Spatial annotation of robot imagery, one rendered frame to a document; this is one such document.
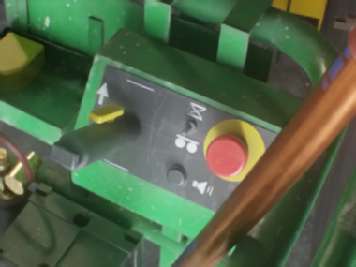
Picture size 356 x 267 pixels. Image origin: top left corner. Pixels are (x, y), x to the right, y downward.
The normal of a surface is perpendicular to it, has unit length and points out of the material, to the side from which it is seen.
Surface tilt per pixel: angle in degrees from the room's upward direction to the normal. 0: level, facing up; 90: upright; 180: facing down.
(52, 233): 0
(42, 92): 0
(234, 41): 90
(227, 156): 58
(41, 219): 0
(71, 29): 90
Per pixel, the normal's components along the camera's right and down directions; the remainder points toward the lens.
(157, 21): -0.45, 0.64
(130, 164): -0.35, 0.18
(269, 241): 0.21, -0.61
